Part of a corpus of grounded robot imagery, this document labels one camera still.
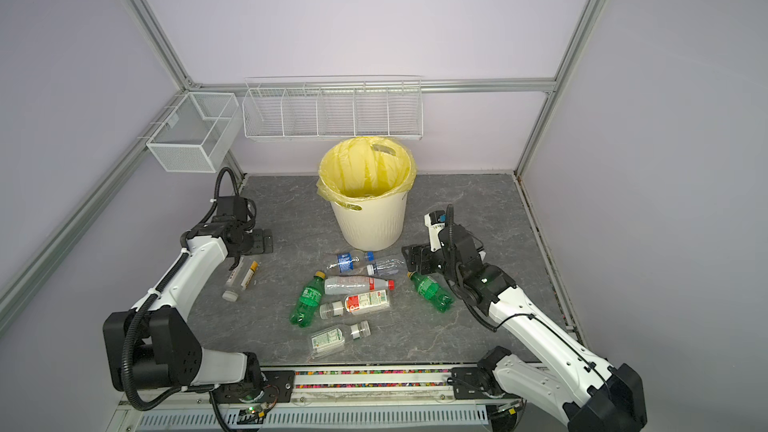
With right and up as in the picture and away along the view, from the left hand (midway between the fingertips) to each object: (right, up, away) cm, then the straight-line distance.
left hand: (252, 247), depth 85 cm
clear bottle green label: (+25, -22, -9) cm, 35 cm away
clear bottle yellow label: (-5, -10, +4) cm, 12 cm away
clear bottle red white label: (+31, -15, -4) cm, 34 cm away
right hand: (+47, +1, -8) cm, 48 cm away
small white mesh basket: (-24, +36, +14) cm, 46 cm away
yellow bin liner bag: (+29, +23, +12) cm, 39 cm away
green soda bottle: (+16, -18, -1) cm, 24 cm away
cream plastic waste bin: (+37, +6, +1) cm, 37 cm away
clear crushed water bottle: (+38, -7, +6) cm, 39 cm away
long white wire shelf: (+20, +45, +14) cm, 51 cm away
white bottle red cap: (+25, -11, 0) cm, 28 cm away
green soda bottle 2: (+52, -13, 0) cm, 54 cm away
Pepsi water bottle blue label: (+27, -6, +6) cm, 28 cm away
